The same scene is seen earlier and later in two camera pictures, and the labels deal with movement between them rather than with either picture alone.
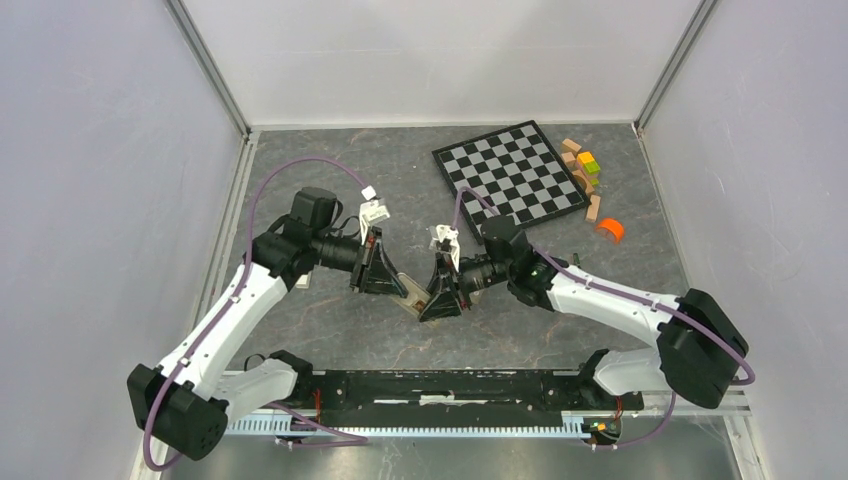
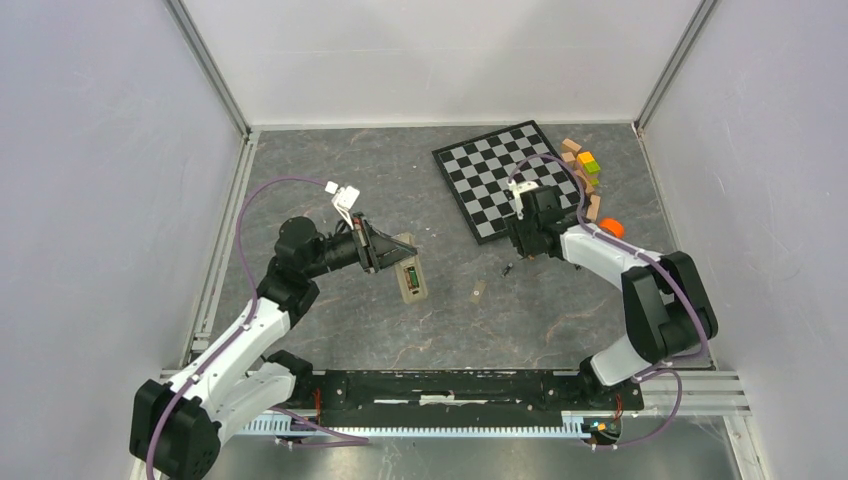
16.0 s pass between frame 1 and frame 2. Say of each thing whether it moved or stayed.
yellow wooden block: stayed
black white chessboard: stayed
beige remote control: moved
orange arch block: stayed
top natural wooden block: stayed
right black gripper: moved
